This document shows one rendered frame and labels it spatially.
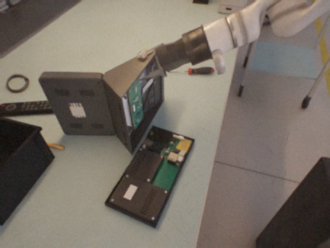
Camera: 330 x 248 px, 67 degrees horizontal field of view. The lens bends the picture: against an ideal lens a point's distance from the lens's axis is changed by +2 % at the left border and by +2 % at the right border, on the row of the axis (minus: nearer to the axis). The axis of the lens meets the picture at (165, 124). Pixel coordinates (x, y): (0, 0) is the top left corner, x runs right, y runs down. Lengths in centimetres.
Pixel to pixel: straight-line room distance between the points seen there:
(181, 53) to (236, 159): 147
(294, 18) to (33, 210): 69
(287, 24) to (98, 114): 48
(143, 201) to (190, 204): 11
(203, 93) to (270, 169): 122
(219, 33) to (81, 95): 35
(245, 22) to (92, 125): 46
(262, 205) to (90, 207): 136
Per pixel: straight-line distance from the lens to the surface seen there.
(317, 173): 102
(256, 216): 176
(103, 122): 69
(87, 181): 66
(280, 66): 241
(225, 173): 186
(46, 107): 86
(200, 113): 79
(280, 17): 58
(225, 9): 140
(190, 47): 56
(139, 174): 62
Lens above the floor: 155
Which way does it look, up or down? 47 degrees down
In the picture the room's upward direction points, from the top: 1 degrees counter-clockwise
